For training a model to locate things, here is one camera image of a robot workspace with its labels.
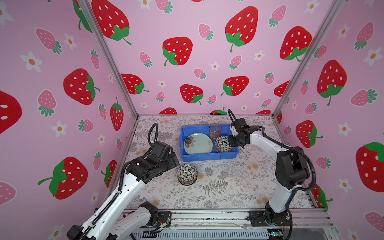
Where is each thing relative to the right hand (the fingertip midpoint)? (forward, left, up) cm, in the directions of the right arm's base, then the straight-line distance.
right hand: (230, 142), depth 95 cm
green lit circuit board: (-45, -22, -9) cm, 51 cm away
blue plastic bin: (+8, +31, -2) cm, 32 cm away
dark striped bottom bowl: (-23, +25, -4) cm, 34 cm away
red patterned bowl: (-1, +5, -2) cm, 5 cm away
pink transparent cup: (+6, +14, +2) cm, 15 cm away
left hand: (-24, +31, +12) cm, 40 cm away
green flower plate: (-2, +21, -3) cm, 21 cm away
